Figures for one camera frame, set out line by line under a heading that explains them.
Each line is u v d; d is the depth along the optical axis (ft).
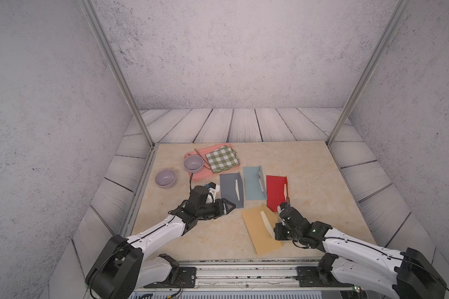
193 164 3.54
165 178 3.32
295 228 2.06
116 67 2.83
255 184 3.35
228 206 2.57
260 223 2.89
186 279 2.40
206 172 3.46
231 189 3.31
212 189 2.57
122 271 1.33
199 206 2.20
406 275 1.32
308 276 2.38
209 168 3.54
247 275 2.44
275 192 3.24
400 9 2.30
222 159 3.65
